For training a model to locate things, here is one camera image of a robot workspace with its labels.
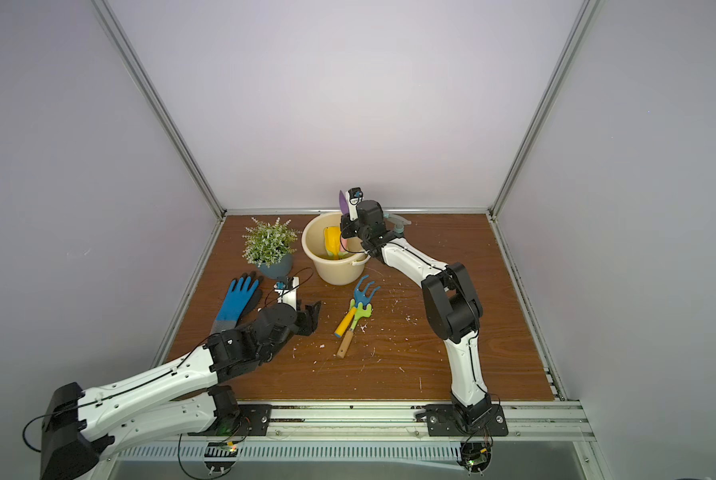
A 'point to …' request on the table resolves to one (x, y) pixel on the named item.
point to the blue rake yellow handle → (360, 296)
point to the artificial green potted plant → (270, 247)
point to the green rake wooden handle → (361, 313)
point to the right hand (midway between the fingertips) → (344, 208)
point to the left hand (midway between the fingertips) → (317, 303)
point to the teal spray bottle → (398, 221)
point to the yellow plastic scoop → (333, 240)
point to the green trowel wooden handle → (344, 255)
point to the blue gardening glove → (242, 295)
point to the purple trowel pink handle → (344, 210)
